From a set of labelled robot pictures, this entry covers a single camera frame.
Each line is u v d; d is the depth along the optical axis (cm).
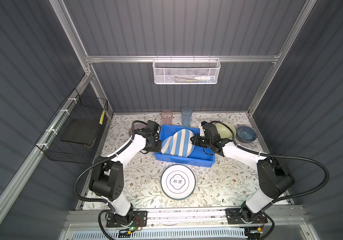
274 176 47
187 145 89
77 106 80
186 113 108
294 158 44
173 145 97
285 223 73
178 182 84
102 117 83
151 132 67
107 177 45
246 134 105
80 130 70
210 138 69
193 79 91
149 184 85
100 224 68
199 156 93
